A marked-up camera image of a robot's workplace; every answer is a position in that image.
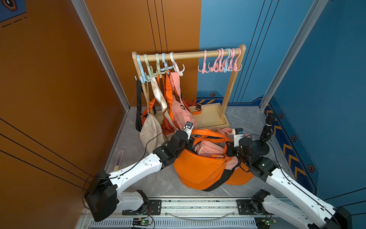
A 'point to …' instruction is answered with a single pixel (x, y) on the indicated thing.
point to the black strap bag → (138, 122)
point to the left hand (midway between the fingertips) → (191, 131)
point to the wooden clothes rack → (208, 116)
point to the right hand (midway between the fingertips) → (226, 142)
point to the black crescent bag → (224, 176)
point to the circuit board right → (263, 222)
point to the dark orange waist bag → (198, 106)
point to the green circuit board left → (138, 222)
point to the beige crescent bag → (154, 125)
